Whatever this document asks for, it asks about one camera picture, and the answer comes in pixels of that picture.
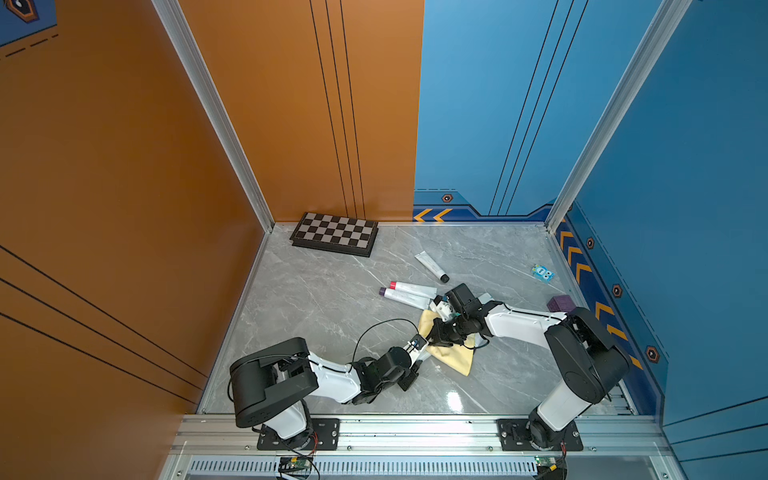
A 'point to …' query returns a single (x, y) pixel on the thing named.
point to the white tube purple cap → (406, 298)
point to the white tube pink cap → (424, 291)
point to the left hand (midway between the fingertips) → (419, 356)
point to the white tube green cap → (486, 298)
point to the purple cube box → (561, 303)
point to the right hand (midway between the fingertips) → (426, 342)
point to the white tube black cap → (426, 260)
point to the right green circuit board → (547, 461)
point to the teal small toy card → (542, 273)
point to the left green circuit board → (295, 462)
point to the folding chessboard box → (335, 233)
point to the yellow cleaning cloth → (457, 356)
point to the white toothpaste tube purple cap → (422, 355)
